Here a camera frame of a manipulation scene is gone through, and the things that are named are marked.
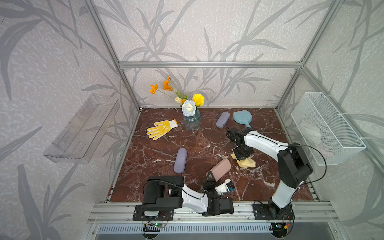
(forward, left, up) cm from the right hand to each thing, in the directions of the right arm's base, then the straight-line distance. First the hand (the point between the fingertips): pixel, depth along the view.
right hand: (243, 155), depth 89 cm
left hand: (-13, +19, -3) cm, 23 cm away
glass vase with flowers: (+11, +30, +25) cm, 41 cm away
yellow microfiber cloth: (-6, 0, +3) cm, 7 cm away
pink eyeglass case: (-8, +14, -1) cm, 17 cm away
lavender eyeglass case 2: (+30, +9, -3) cm, 32 cm away
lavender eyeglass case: (-2, +38, -2) cm, 38 cm away
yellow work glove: (+24, +55, -5) cm, 60 cm away
